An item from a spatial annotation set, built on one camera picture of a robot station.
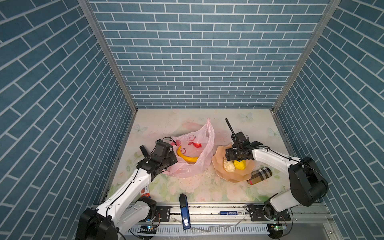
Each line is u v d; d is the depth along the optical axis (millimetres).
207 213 754
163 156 634
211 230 705
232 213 735
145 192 794
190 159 908
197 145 946
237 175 866
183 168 812
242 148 705
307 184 443
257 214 727
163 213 737
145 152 908
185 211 709
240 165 847
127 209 552
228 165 844
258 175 843
